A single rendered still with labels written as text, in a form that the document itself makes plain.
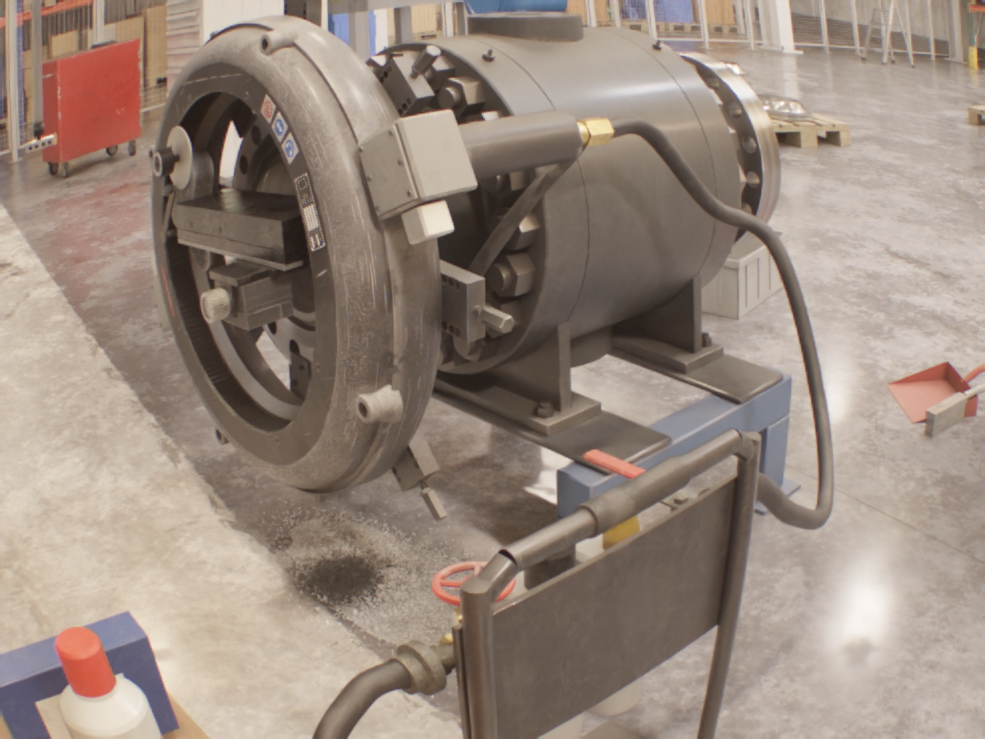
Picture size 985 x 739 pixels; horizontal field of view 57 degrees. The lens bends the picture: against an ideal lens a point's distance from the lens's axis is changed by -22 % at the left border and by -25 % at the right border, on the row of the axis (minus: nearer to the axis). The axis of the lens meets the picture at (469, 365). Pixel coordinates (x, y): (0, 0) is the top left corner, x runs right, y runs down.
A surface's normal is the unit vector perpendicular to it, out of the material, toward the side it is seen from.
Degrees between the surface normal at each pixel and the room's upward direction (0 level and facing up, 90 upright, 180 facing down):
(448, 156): 67
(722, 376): 0
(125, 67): 90
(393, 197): 90
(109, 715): 42
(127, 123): 90
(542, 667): 90
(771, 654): 0
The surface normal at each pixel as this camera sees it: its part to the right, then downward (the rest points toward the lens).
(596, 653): 0.63, 0.25
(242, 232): -0.77, 0.28
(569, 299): 0.59, 0.65
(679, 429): -0.06, -0.93
